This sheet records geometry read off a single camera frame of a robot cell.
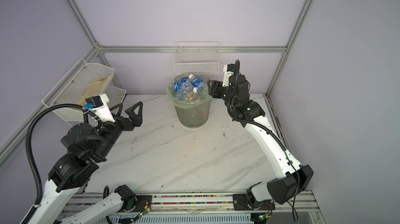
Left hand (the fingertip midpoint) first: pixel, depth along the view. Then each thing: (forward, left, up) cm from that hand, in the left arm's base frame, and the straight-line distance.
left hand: (131, 105), depth 55 cm
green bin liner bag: (+17, -23, -16) cm, 32 cm away
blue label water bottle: (+34, -15, -15) cm, 40 cm away
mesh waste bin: (+20, -20, -34) cm, 44 cm away
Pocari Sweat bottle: (+28, -23, -13) cm, 39 cm away
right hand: (+17, -29, -2) cm, 34 cm away
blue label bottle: (+25, -12, -13) cm, 31 cm away
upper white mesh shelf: (+18, +38, -9) cm, 43 cm away
